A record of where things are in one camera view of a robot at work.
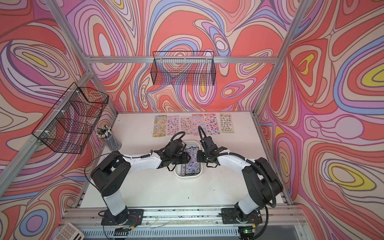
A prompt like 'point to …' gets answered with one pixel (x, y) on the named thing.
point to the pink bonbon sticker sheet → (186, 124)
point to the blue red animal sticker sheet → (198, 120)
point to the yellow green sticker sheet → (159, 129)
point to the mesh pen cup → (113, 144)
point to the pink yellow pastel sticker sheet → (211, 124)
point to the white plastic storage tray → (178, 169)
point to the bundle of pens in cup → (104, 132)
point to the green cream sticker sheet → (226, 122)
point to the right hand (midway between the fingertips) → (200, 161)
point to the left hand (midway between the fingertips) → (192, 159)
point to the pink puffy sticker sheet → (172, 125)
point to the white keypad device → (70, 232)
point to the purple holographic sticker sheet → (193, 166)
